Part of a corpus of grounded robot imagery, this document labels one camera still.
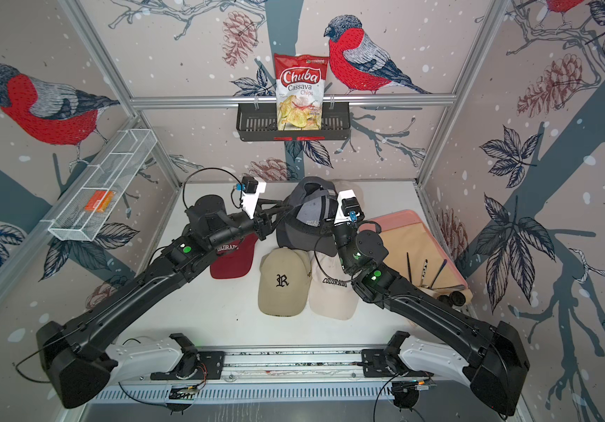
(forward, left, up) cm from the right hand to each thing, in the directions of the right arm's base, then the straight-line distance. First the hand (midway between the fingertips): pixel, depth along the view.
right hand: (332, 190), depth 65 cm
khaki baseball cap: (-11, +14, -33) cm, 38 cm away
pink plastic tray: (+24, -37, -40) cm, 59 cm away
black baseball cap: (0, +7, -16) cm, 17 cm away
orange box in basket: (-3, +62, -3) cm, 62 cm away
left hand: (-4, +11, -1) cm, 12 cm away
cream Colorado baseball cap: (-13, -1, -37) cm, 39 cm away
